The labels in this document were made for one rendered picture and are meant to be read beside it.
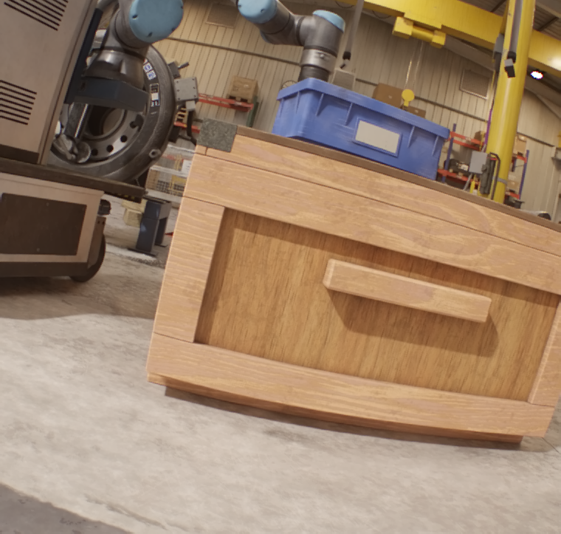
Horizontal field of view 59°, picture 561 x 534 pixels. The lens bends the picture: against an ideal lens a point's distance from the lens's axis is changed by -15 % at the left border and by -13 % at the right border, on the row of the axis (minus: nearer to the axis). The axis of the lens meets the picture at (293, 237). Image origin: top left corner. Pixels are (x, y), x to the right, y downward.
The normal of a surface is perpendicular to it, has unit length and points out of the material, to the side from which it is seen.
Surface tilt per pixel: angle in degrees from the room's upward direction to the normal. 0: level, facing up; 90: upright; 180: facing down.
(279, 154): 90
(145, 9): 94
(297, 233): 90
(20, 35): 90
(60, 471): 0
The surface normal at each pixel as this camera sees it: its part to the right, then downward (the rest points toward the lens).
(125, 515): 0.25, -0.97
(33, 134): 0.92, 0.25
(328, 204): 0.12, 0.07
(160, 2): 0.56, 0.26
